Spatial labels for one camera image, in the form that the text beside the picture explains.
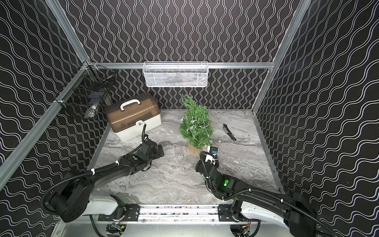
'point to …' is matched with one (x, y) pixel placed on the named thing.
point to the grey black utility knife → (227, 131)
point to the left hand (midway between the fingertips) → (156, 147)
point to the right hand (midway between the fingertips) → (201, 155)
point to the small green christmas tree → (196, 126)
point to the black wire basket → (87, 91)
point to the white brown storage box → (126, 119)
